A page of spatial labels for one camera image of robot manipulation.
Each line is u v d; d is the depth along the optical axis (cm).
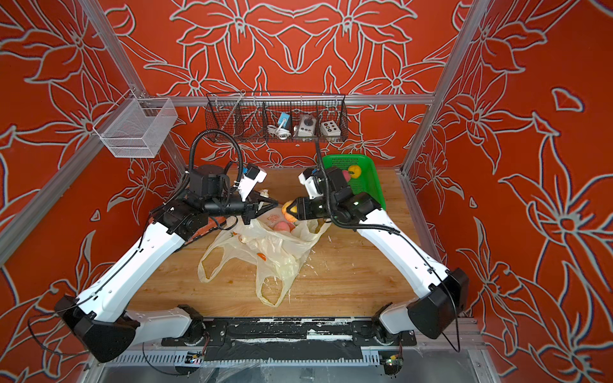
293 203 66
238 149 114
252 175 56
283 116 83
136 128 90
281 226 87
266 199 62
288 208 69
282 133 86
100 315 38
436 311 44
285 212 70
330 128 95
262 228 66
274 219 85
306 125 91
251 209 56
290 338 73
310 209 63
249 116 100
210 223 53
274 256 81
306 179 65
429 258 43
